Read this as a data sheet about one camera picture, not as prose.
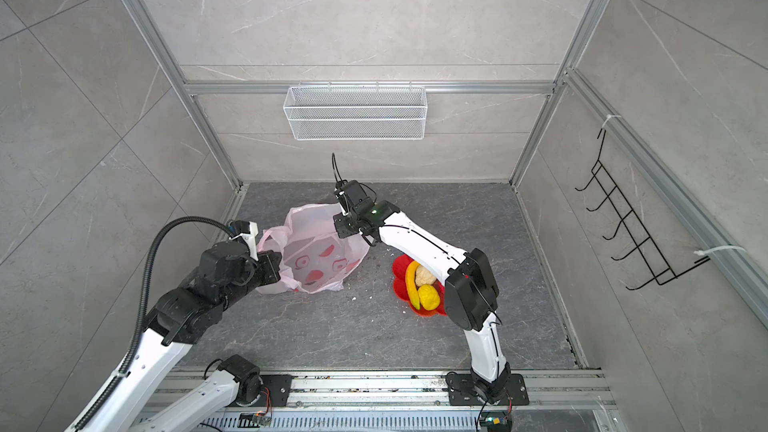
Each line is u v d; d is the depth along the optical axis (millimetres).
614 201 722
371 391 746
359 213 644
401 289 888
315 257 984
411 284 878
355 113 1004
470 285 484
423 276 880
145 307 438
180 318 437
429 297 834
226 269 490
